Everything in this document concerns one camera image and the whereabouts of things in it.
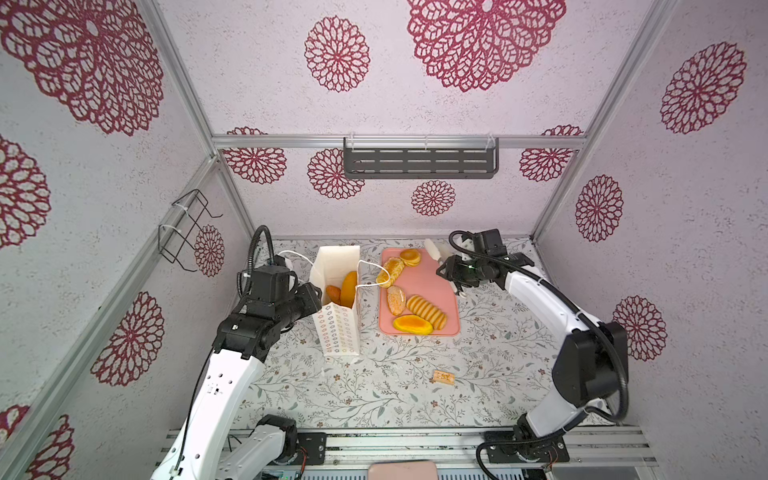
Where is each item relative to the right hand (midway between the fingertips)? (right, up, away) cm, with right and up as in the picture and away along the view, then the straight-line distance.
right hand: (442, 268), depth 88 cm
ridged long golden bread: (-5, -13, +9) cm, 16 cm away
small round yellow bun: (-7, +4, +21) cm, 23 cm away
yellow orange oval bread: (-8, -17, +5) cm, 20 cm away
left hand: (-34, -7, -15) cm, 38 cm away
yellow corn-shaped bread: (-15, -1, +18) cm, 23 cm away
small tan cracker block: (0, -31, -3) cm, 31 cm away
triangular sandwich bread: (-32, -8, +3) cm, 33 cm away
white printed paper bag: (-29, -16, -9) cm, 34 cm away
